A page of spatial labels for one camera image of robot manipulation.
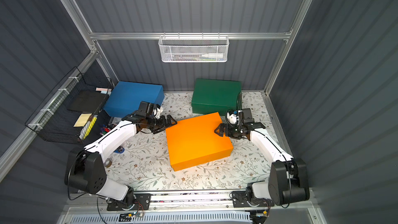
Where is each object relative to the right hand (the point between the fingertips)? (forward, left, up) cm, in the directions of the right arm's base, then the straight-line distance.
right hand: (224, 132), depth 84 cm
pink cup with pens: (0, +66, +2) cm, 66 cm away
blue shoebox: (+33, +69, -8) cm, 77 cm away
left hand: (+3, +29, +3) cm, 30 cm away
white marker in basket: (+41, +6, +22) cm, 47 cm away
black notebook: (+8, +71, +16) cm, 73 cm away
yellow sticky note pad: (-3, +69, +15) cm, 70 cm away
